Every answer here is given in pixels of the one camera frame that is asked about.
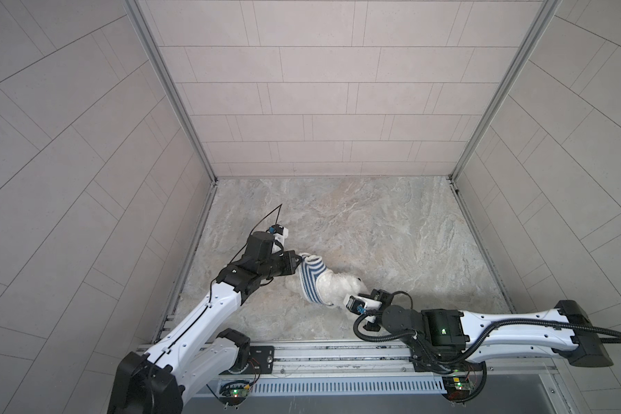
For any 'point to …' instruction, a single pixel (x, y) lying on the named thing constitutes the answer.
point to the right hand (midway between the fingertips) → (352, 299)
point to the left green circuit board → (235, 392)
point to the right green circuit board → (456, 387)
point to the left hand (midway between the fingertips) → (307, 257)
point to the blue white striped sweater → (310, 267)
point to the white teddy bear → (333, 287)
